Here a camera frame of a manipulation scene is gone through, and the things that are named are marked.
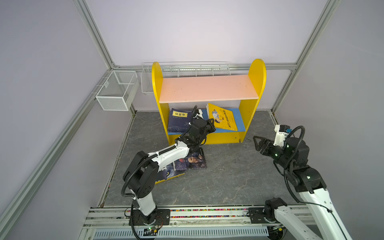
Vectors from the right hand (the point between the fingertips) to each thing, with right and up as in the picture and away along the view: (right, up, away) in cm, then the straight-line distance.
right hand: (259, 139), depth 69 cm
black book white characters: (-46, -21, +14) cm, 52 cm away
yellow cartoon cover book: (-14, +11, +20) cm, 27 cm away
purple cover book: (-31, -15, +20) cm, 40 cm away
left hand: (-19, +9, +13) cm, 24 cm away
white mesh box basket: (-85, +31, +36) cm, 98 cm away
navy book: (-40, +9, +22) cm, 47 cm away
